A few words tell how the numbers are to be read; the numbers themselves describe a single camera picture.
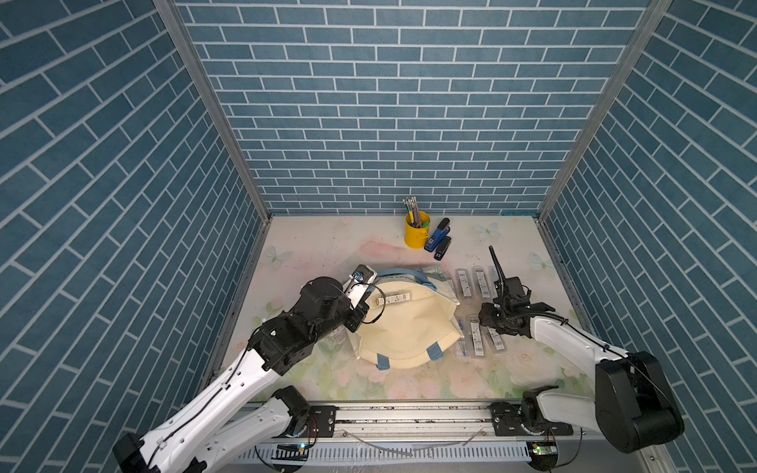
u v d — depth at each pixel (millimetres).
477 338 866
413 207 1038
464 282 990
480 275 1017
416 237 1066
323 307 499
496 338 865
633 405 417
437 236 1089
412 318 913
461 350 858
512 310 682
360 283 578
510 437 720
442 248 1064
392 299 917
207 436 413
